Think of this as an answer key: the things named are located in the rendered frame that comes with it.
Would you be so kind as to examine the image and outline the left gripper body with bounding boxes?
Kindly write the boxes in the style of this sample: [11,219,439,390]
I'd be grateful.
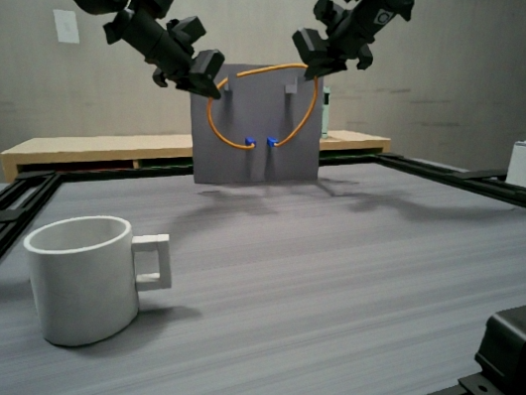
[144,28,225,88]

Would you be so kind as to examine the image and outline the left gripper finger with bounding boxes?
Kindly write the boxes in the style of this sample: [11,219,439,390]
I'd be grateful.
[188,82,221,100]
[175,77,210,98]

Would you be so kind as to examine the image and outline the orange cable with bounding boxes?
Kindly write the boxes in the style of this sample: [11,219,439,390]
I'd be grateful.
[207,64,318,150]

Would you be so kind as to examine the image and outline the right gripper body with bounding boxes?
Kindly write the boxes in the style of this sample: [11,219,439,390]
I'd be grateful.
[292,8,376,70]

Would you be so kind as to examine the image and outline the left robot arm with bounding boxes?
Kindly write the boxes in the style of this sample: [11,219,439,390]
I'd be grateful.
[73,0,206,56]

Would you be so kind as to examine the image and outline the white mug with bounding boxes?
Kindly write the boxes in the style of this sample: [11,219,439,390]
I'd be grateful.
[24,216,172,346]

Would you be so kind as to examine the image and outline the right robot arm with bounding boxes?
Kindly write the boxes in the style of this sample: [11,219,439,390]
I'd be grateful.
[313,0,415,36]

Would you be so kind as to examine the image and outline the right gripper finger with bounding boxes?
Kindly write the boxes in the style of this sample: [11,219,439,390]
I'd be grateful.
[304,64,332,80]
[317,60,347,78]

